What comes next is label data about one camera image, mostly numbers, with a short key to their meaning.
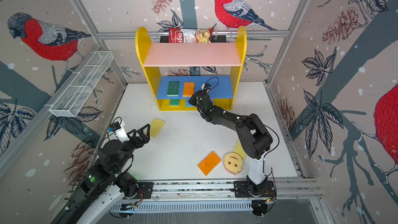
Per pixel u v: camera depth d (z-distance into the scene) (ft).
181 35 2.81
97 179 1.60
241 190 2.39
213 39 2.98
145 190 2.39
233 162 2.61
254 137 1.63
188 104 2.74
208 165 2.65
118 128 1.96
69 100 2.34
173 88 3.20
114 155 1.65
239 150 2.81
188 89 3.20
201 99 2.29
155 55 2.64
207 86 2.68
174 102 3.46
